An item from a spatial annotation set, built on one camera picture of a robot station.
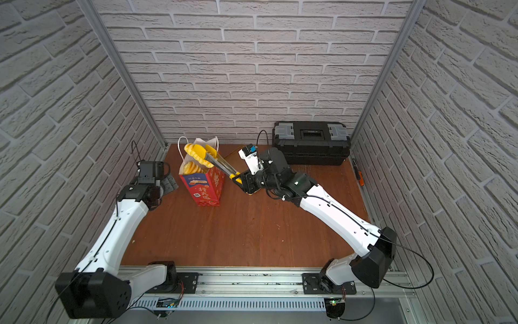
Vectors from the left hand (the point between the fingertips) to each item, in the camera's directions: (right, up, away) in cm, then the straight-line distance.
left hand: (163, 181), depth 79 cm
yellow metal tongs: (+21, +10, -6) cm, 24 cm away
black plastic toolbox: (+65, +17, +19) cm, 70 cm away
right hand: (+33, +2, -10) cm, 34 cm away
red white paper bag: (+16, -3, +3) cm, 17 cm away
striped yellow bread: (+13, +13, -5) cm, 19 cm away
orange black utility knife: (+93, +1, +31) cm, 98 cm away
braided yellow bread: (+11, +5, 0) cm, 12 cm away
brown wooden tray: (+30, +8, -6) cm, 32 cm away
